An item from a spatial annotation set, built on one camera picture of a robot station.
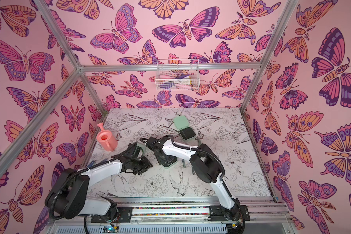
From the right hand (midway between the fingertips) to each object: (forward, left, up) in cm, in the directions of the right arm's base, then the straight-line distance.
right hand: (166, 158), depth 92 cm
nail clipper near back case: (+13, -22, -1) cm, 25 cm away
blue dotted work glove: (-4, +47, -2) cm, 47 cm away
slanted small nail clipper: (-2, -11, -2) cm, 12 cm away
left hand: (-5, +8, 0) cm, 9 cm away
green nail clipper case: (-4, +12, +18) cm, 22 cm away
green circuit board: (-37, +25, -4) cm, 45 cm away
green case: (+22, -13, -1) cm, 25 cm away
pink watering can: (+7, +37, +10) cm, 39 cm away
